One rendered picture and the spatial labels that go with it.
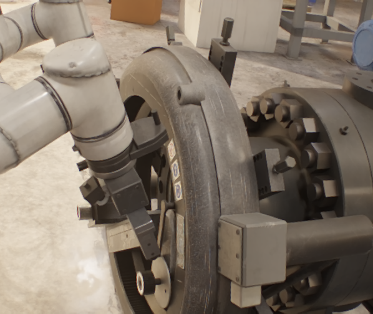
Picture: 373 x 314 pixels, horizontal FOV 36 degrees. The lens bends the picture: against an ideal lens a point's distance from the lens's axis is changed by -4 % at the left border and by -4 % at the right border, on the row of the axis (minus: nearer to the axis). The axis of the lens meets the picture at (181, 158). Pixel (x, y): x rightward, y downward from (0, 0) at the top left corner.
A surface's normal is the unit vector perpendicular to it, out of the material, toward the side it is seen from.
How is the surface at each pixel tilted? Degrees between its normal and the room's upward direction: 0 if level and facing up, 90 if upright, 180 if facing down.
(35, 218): 0
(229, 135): 37
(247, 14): 90
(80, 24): 71
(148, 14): 90
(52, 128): 91
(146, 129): 24
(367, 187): 55
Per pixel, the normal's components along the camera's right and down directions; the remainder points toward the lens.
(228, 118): 0.27, -0.51
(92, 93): 0.58, 0.41
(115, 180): -0.21, -0.74
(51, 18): -0.18, 0.40
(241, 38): 0.22, 0.45
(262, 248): 0.36, 0.07
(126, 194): 0.38, 0.54
